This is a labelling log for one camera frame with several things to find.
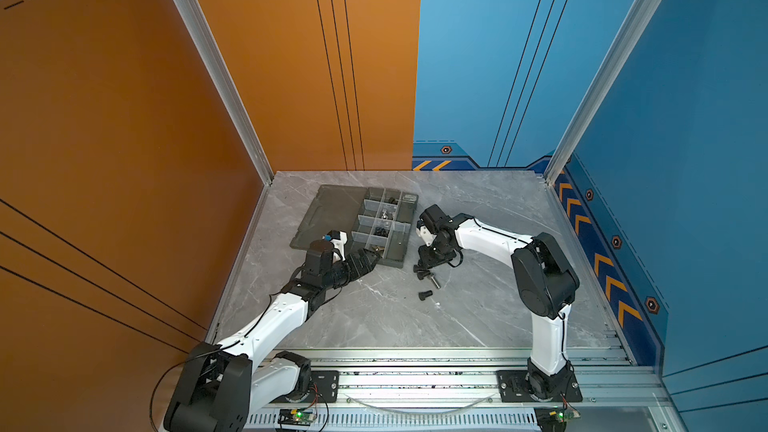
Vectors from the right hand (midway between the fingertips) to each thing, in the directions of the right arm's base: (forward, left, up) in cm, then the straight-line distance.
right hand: (425, 262), depth 95 cm
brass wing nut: (+5, +15, +1) cm, 16 cm away
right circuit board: (-40, -28, -3) cm, 49 cm away
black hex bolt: (-10, +1, -1) cm, 10 cm away
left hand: (-5, +16, +11) cm, 20 cm away
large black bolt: (-4, +1, 0) cm, 4 cm away
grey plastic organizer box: (+15, +15, +2) cm, 22 cm away
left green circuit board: (-40, +33, -3) cm, 52 cm away
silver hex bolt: (-6, -3, -1) cm, 7 cm away
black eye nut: (+12, +14, +1) cm, 19 cm away
